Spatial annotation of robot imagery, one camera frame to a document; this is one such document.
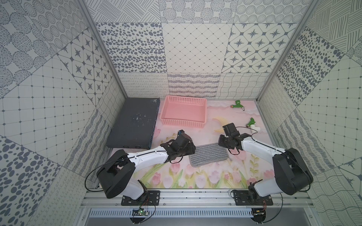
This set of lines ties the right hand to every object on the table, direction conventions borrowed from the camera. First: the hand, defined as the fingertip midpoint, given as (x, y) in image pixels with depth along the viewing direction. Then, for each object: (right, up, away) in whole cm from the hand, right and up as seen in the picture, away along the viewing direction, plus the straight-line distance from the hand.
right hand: (221, 142), depth 91 cm
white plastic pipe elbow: (+26, +8, +9) cm, 29 cm away
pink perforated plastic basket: (-25, +21, +18) cm, 38 cm away
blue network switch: (-60, +9, +8) cm, 62 cm away
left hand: (-19, +1, -6) cm, 20 cm away
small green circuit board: (-46, -30, -21) cm, 59 cm away
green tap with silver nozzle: (+20, +26, +25) cm, 41 cm away
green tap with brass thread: (+26, +13, +13) cm, 32 cm away
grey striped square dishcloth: (-9, -7, -2) cm, 11 cm away
